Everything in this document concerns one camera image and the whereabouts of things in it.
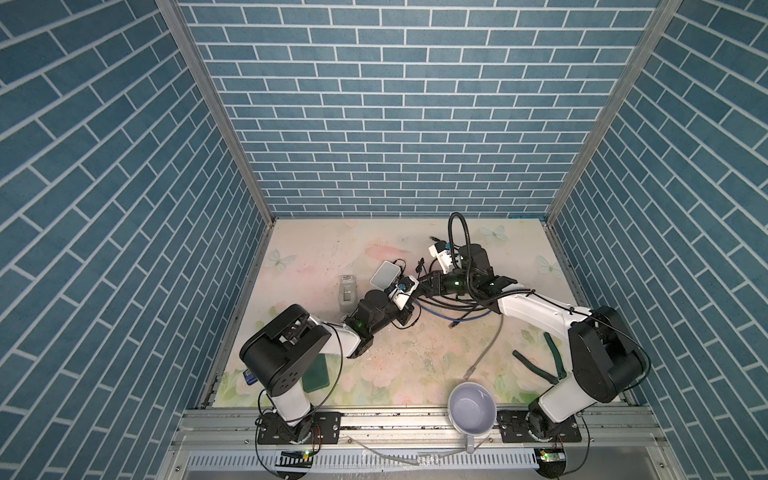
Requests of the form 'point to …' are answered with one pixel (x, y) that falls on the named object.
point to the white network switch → (385, 275)
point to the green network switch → (317, 376)
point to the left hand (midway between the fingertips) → (417, 292)
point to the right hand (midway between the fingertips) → (413, 280)
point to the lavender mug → (472, 411)
